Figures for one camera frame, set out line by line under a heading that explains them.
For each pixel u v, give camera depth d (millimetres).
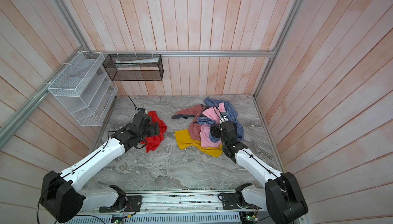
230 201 734
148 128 643
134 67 1044
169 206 730
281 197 407
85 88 733
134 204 732
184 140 957
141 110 716
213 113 880
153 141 880
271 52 928
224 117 714
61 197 382
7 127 520
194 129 949
